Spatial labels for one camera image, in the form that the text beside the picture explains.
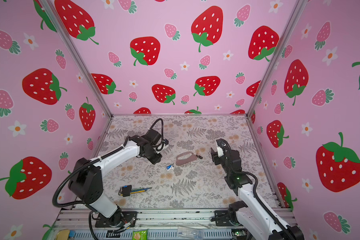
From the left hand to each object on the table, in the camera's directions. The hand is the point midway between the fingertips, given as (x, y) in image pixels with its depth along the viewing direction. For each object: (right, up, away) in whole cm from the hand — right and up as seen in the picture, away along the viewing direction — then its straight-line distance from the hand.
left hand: (158, 157), depth 87 cm
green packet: (-5, -33, -18) cm, 38 cm away
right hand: (+34, +8, -6) cm, 36 cm away
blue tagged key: (+6, -7, +5) cm, 11 cm away
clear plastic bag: (+18, -32, -18) cm, 41 cm away
